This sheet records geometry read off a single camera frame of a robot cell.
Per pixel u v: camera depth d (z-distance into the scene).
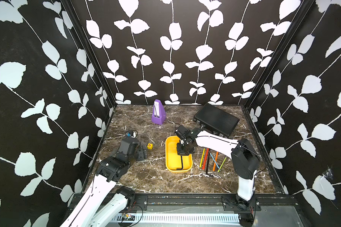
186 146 0.74
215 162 0.88
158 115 1.04
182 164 0.83
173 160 0.90
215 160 0.89
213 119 1.46
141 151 0.64
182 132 0.71
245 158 0.49
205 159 0.90
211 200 0.77
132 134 0.65
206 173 0.85
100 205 0.45
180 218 0.70
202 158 0.90
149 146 0.93
